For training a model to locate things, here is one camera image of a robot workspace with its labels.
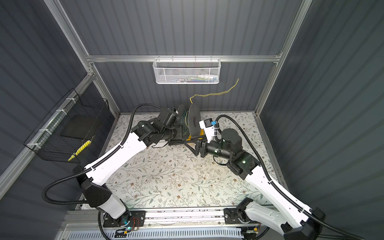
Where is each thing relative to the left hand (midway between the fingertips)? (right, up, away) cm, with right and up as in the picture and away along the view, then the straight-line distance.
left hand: (183, 131), depth 74 cm
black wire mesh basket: (-58, +1, +1) cm, 58 cm away
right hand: (+3, -5, -12) cm, 13 cm away
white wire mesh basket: (-1, +49, +50) cm, 70 cm away
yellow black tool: (-47, -9, -6) cm, 49 cm away
